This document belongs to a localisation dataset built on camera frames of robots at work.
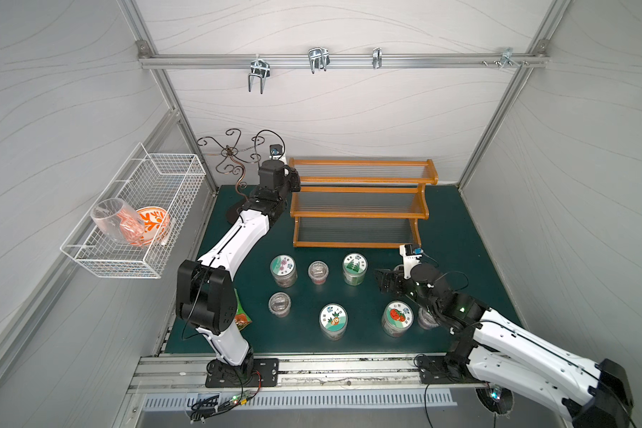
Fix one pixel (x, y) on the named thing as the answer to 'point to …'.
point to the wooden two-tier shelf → (360, 203)
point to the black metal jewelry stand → (234, 157)
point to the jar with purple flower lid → (283, 269)
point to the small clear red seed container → (318, 271)
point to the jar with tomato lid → (397, 316)
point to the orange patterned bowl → (156, 225)
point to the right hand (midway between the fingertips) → (388, 268)
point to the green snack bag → (241, 318)
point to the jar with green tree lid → (354, 267)
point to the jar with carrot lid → (333, 320)
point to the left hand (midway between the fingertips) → (290, 167)
